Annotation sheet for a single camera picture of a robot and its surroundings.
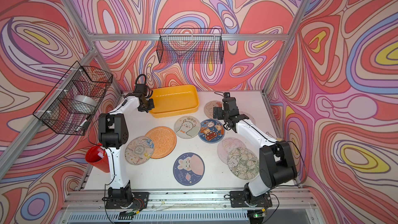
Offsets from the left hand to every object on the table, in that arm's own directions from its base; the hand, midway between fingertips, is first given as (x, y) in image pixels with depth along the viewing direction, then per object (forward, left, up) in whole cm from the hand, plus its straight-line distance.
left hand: (152, 106), depth 105 cm
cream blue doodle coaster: (-29, +3, -5) cm, 30 cm away
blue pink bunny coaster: (-40, -27, -5) cm, 48 cm away
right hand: (-12, -46, +9) cm, 49 cm away
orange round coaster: (-23, -11, -5) cm, 26 cm away
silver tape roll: (-22, +21, +27) cm, 41 cm away
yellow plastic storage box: (+13, -13, -7) cm, 19 cm away
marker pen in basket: (-28, +22, +20) cm, 40 cm away
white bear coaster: (-13, -24, -6) cm, 28 cm away
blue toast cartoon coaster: (-16, -40, -5) cm, 44 cm away
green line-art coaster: (-37, -56, -5) cm, 68 cm away
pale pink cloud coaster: (-27, -49, -5) cm, 56 cm away
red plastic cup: (-36, +22, +2) cm, 42 cm away
